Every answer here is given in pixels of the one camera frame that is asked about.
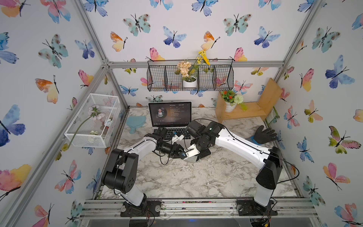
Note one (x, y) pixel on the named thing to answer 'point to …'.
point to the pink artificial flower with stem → (94, 112)
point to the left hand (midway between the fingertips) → (187, 155)
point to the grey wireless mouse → (192, 159)
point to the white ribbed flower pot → (228, 108)
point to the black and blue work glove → (261, 137)
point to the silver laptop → (172, 117)
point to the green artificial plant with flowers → (230, 96)
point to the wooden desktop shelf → (260, 109)
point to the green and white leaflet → (272, 116)
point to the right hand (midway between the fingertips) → (196, 148)
